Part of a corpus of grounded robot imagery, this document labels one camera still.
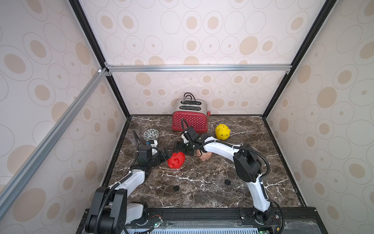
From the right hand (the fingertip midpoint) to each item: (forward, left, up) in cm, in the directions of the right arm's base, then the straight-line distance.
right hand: (181, 149), depth 92 cm
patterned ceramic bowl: (+15, +24, -4) cm, 28 cm away
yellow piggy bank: (+15, -27, 0) cm, 31 cm away
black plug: (-22, +1, -7) cm, 23 cm away
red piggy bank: (-10, +1, +3) cm, 10 cm away
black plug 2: (-17, -28, -7) cm, 34 cm away
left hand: (-5, +3, +5) cm, 8 cm away
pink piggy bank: (-4, -15, -1) cm, 15 cm away
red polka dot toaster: (+22, -5, +12) cm, 25 cm away
